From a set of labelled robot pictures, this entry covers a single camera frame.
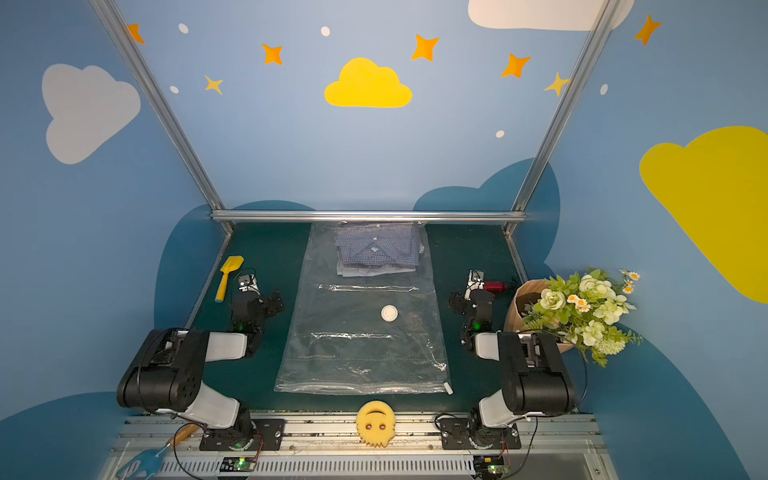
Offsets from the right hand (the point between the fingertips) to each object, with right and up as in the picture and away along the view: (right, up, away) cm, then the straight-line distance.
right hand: (475, 285), depth 94 cm
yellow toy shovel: (-86, +6, +13) cm, 87 cm away
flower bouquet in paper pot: (+15, -3, -29) cm, 33 cm away
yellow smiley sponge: (-31, -32, -21) cm, 50 cm away
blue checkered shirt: (-34, +12, +13) cm, 38 cm away
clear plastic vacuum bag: (-36, -11, +2) cm, 37 cm away
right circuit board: (-4, -41, -24) cm, 48 cm away
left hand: (-67, -2, 0) cm, 67 cm away
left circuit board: (-65, -41, -23) cm, 80 cm away
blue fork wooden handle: (-86, -40, -25) cm, 98 cm away
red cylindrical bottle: (+9, -1, +7) cm, 12 cm away
